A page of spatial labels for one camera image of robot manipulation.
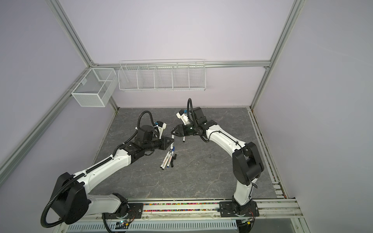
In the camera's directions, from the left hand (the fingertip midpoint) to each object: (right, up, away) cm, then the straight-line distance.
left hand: (173, 142), depth 80 cm
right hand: (0, +4, +2) cm, 5 cm away
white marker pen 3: (-6, -14, +11) cm, 18 cm away
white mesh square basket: (-53, +34, +16) cm, 65 cm away
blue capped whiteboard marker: (-2, -7, +16) cm, 18 cm away
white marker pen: (+5, -1, +22) cm, 22 cm away
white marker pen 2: (-7, -13, +11) cm, 18 cm away
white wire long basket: (-8, +44, +21) cm, 49 cm away
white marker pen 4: (-4, -15, +9) cm, 18 cm away
